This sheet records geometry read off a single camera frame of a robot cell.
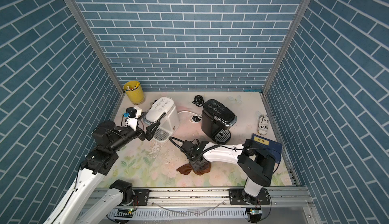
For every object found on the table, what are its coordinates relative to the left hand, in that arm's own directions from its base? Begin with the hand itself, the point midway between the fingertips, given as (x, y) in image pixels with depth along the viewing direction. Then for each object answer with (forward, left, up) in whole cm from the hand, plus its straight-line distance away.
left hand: (156, 118), depth 67 cm
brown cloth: (-12, -13, -29) cm, 34 cm away
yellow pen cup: (+35, +25, -17) cm, 46 cm away
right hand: (-10, -19, -31) cm, 38 cm away
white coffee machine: (+11, 0, -8) cm, 14 cm away
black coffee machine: (+5, -28, -8) cm, 30 cm away
